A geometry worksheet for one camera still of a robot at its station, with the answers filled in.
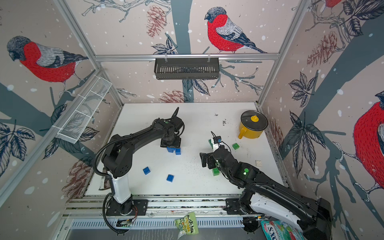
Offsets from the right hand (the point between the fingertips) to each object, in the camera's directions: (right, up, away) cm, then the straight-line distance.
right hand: (207, 150), depth 76 cm
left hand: (-18, +1, +15) cm, 23 cm away
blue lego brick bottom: (-21, -17, +6) cm, 27 cm away
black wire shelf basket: (-13, +53, +31) cm, 62 cm away
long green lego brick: (+4, -1, +22) cm, 22 cm away
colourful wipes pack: (+31, -33, -10) cm, 46 cm away
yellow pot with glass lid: (+31, +13, +19) cm, 39 cm away
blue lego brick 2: (-35, -14, +9) cm, 39 cm away
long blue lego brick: (-22, -3, +17) cm, 28 cm away
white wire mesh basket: (-74, +11, +4) cm, 75 cm away
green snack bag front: (-10, -33, -7) cm, 36 cm away
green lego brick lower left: (+5, -14, +7) cm, 16 cm away
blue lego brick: (-17, -4, +14) cm, 23 cm away
